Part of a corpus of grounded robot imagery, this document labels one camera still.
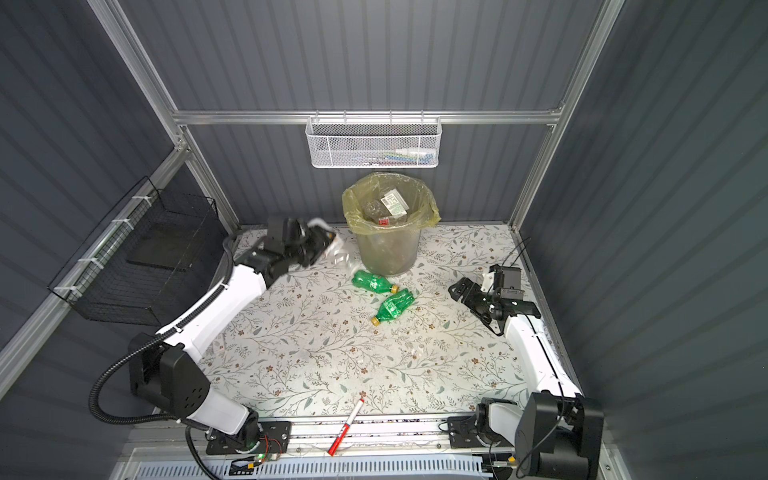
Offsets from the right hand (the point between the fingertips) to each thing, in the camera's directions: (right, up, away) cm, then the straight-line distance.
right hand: (465, 297), depth 84 cm
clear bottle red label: (-26, +27, +18) cm, 42 cm away
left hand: (-37, +16, -2) cm, 41 cm away
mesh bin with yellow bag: (-22, +13, +9) cm, 27 cm away
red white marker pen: (-33, -31, -10) cm, 47 cm away
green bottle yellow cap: (-20, -4, +9) cm, 23 cm away
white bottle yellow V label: (-35, +14, -1) cm, 37 cm away
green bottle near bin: (-30, +4, +15) cm, 34 cm away
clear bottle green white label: (-20, +29, +15) cm, 38 cm away
